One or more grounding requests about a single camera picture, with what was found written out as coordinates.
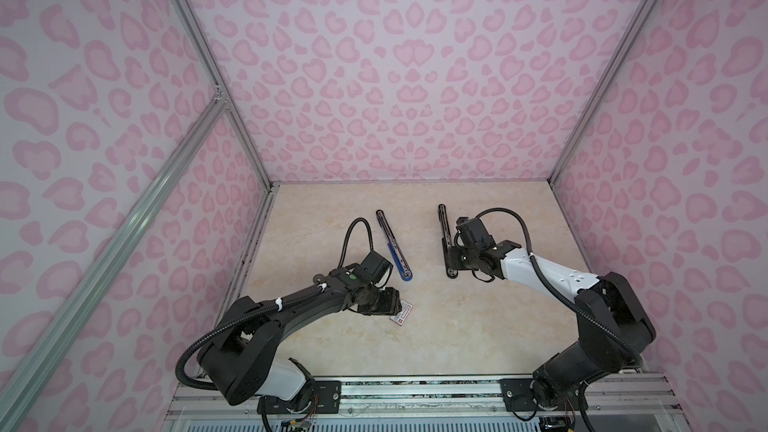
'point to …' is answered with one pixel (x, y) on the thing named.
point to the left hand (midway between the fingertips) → (397, 307)
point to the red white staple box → (406, 308)
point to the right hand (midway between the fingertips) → (453, 256)
